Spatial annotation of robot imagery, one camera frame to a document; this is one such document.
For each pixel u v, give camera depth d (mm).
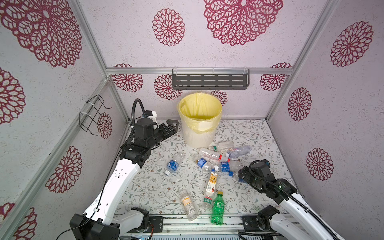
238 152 1001
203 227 733
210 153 945
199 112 1060
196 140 1036
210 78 948
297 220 474
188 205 746
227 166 890
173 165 894
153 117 636
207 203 777
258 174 596
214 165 925
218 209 739
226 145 1040
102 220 376
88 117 748
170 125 616
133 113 500
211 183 815
